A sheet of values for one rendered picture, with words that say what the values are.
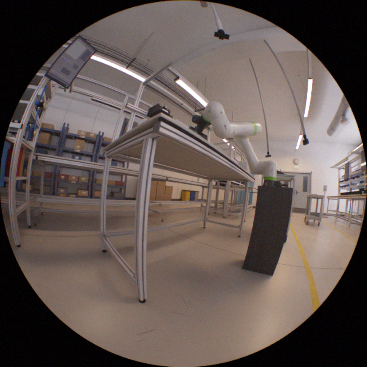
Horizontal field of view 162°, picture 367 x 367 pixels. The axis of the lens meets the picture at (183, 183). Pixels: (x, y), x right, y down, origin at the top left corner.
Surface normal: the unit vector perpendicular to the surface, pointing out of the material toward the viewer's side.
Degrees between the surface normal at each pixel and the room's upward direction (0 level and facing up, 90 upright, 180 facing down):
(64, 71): 101
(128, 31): 180
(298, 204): 90
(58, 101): 90
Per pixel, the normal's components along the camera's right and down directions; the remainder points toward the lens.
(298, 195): -0.65, -0.10
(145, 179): 0.75, 0.06
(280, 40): -0.11, 0.99
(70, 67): 0.92, 0.28
